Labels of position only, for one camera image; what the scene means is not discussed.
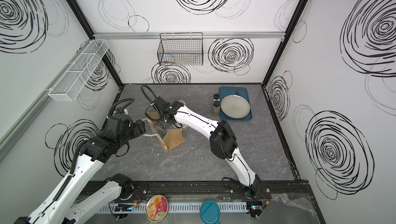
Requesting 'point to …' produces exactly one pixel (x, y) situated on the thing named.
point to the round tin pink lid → (157, 208)
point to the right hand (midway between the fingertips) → (167, 120)
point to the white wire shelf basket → (71, 83)
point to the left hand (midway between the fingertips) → (137, 125)
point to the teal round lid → (210, 211)
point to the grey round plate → (235, 106)
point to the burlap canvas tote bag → (171, 141)
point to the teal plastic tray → (225, 91)
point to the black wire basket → (185, 48)
